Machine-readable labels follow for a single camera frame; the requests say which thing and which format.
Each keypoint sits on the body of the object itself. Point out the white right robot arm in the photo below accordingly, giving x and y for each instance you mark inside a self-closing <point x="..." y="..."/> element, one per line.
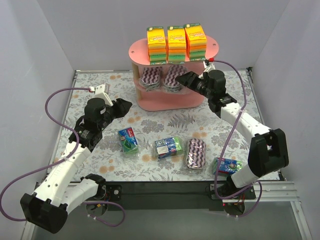
<point x="268" y="150"/>

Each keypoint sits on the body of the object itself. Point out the striped pink sponge pack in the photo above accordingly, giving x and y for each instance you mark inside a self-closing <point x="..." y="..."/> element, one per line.
<point x="169" y="84"/>
<point x="151" y="78"/>
<point x="195" y="156"/>

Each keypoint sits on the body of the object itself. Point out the middle blue green sponge pack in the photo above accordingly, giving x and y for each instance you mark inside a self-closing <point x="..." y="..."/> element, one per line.
<point x="168" y="147"/>

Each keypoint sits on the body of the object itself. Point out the floral patterned table mat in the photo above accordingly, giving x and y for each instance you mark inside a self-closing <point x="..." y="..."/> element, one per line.
<point x="108" y="159"/>

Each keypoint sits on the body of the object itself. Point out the orange sponge pack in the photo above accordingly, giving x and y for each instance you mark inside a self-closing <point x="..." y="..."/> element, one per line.
<point x="196" y="41"/>
<point x="156" y="45"/>
<point x="176" y="44"/>

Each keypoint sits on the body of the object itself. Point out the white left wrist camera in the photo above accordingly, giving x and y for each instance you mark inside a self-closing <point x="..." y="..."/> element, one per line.
<point x="101" y="91"/>

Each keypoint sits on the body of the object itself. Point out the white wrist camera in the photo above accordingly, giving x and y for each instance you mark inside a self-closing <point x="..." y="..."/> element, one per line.
<point x="101" y="91"/>
<point x="208" y="66"/>

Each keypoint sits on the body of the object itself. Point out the pink three-tier shelf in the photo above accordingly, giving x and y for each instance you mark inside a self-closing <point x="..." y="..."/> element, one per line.
<point x="160" y="100"/>

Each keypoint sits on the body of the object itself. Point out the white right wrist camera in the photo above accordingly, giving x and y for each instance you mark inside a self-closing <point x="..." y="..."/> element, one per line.
<point x="208" y="66"/>

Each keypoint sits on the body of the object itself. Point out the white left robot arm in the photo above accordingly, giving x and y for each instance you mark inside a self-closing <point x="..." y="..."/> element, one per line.
<point x="50" y="204"/>

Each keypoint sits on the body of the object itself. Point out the blue green sponge pack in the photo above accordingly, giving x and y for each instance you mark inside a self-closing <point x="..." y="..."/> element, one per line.
<point x="227" y="166"/>
<point x="128" y="141"/>
<point x="168" y="147"/>

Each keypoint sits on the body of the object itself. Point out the left blue green sponge pack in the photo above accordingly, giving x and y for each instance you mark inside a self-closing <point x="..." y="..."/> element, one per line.
<point x="128" y="141"/>

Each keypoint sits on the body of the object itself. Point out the right blue green sponge pack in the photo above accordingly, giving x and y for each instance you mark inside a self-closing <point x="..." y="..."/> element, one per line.
<point x="227" y="166"/>

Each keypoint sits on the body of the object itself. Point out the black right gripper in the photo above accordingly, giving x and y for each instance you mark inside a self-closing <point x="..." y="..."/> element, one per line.
<point x="195" y="83"/>

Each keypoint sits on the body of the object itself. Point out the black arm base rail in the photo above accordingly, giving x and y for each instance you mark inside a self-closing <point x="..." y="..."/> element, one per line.
<point x="160" y="195"/>

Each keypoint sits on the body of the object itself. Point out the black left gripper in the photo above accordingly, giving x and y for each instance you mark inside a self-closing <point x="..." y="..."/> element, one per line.
<point x="116" y="109"/>

